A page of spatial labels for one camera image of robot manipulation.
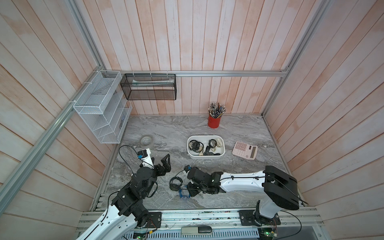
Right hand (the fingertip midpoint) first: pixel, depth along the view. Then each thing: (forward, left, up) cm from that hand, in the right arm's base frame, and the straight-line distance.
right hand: (187, 188), depth 82 cm
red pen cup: (+49, -19, +1) cm, 52 cm away
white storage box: (+28, -12, 0) cm, 30 cm away
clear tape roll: (+32, +30, -1) cm, 44 cm away
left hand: (+8, +12, +18) cm, 23 cm away
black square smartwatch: (+31, -17, -1) cm, 35 cm away
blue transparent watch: (-6, +1, +3) cm, 6 cm away
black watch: (+27, -5, +2) cm, 27 cm away
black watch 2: (0, +7, +2) cm, 7 cm away
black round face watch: (+23, -15, -2) cm, 28 cm away
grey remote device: (-20, -5, +3) cm, 20 cm away
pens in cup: (+50, -19, +13) cm, 55 cm away
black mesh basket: (+62, +28, +24) cm, 72 cm away
